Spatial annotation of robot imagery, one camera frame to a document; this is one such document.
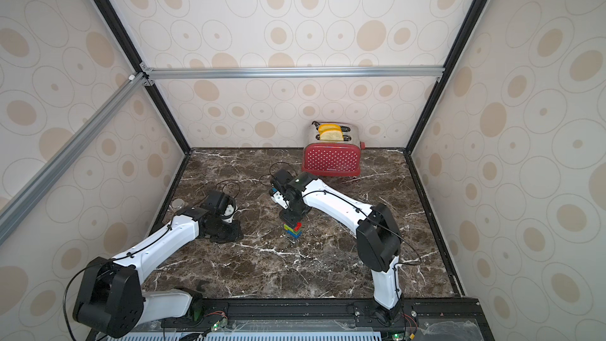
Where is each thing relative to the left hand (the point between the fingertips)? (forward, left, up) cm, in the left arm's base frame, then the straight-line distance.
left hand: (245, 234), depth 84 cm
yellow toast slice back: (+43, -31, +13) cm, 55 cm away
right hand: (+3, -16, +3) cm, 17 cm away
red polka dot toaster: (+32, -33, +6) cm, 46 cm away
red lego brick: (+4, -19, -1) cm, 20 cm away
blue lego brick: (+2, -18, -6) cm, 19 cm away
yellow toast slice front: (+39, -32, +12) cm, 52 cm away
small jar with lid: (+10, +26, +3) cm, 28 cm away
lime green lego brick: (+4, -14, -2) cm, 15 cm away
